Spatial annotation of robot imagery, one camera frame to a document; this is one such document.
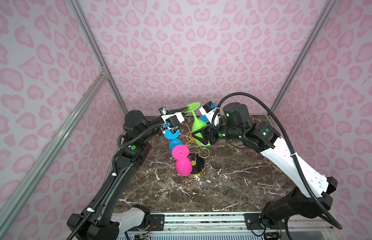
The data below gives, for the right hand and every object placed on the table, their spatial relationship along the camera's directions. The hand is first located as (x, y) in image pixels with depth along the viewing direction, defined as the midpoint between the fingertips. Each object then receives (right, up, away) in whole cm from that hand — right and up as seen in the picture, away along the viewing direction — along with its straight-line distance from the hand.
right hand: (197, 130), depth 60 cm
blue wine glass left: (-11, -6, +16) cm, 20 cm away
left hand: (-4, +10, -5) cm, 12 cm away
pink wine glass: (-6, -16, +10) cm, 20 cm away
